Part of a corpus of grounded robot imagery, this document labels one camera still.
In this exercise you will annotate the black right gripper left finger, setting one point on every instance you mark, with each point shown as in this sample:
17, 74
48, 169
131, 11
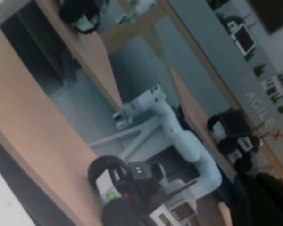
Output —
253, 205

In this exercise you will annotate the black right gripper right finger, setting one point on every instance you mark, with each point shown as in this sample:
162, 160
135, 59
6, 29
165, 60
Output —
274, 188

